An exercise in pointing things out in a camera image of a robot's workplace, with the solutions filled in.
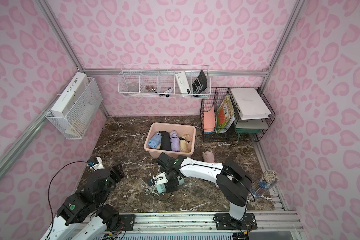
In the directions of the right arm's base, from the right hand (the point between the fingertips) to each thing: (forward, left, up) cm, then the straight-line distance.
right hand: (166, 179), depth 83 cm
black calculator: (+49, -19, +28) cm, 59 cm away
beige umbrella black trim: (+23, -9, 0) cm, 25 cm away
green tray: (+31, -46, +5) cm, 55 cm away
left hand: (+1, +21, +15) cm, 26 cm away
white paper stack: (+43, -51, +17) cm, 69 cm away
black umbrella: (+23, +2, +4) cm, 24 cm away
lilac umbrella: (+22, -4, +5) cm, 23 cm away
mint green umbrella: (-4, +2, -2) cm, 5 cm away
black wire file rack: (+49, -31, +16) cm, 60 cm away
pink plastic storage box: (+29, +11, +9) cm, 32 cm away
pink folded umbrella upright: (+15, -24, -1) cm, 29 cm away
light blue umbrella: (+20, +8, +8) cm, 23 cm away
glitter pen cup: (-6, -48, +11) cm, 50 cm away
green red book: (+42, -37, +7) cm, 56 cm away
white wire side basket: (+18, +45, +25) cm, 55 cm away
